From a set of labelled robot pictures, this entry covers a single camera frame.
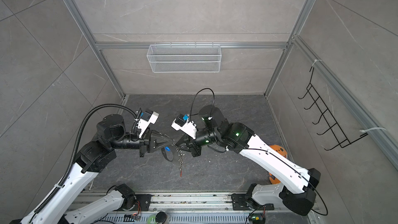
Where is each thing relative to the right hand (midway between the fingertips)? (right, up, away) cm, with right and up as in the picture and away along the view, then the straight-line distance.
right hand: (176, 145), depth 57 cm
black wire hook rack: (+65, +10, +10) cm, 67 cm away
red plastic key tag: (-2, -22, +25) cm, 33 cm away
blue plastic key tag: (-3, -1, -1) cm, 4 cm away
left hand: (-1, +3, -4) cm, 5 cm away
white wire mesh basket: (-4, +47, +43) cm, 64 cm away
